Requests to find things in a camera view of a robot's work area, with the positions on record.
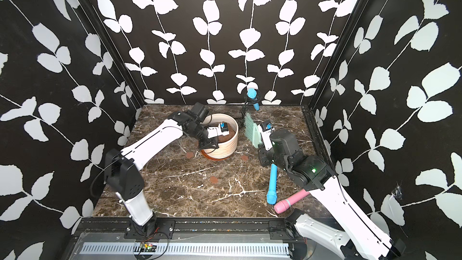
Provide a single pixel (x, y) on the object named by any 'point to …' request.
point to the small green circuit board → (150, 247)
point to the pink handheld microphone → (281, 205)
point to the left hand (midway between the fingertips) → (217, 139)
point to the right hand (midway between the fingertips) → (258, 141)
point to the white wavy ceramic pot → (227, 144)
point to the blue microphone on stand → (252, 94)
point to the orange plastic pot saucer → (213, 159)
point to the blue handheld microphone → (272, 195)
